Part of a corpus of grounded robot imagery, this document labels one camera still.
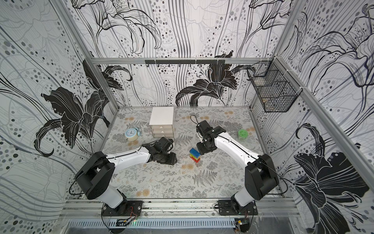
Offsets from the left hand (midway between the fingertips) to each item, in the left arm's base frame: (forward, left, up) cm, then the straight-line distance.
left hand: (175, 163), depth 88 cm
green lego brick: (+3, -11, +4) cm, 12 cm away
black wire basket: (+37, -61, +30) cm, 77 cm away
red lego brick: (+2, -12, +1) cm, 12 cm away
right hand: (+7, -18, +8) cm, 21 cm away
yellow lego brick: (+2, -12, +4) cm, 13 cm away
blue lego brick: (+4, -12, +8) cm, 15 cm away
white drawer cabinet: (+22, +10, +14) cm, 28 cm away
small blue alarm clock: (+19, +31, +2) cm, 37 cm away
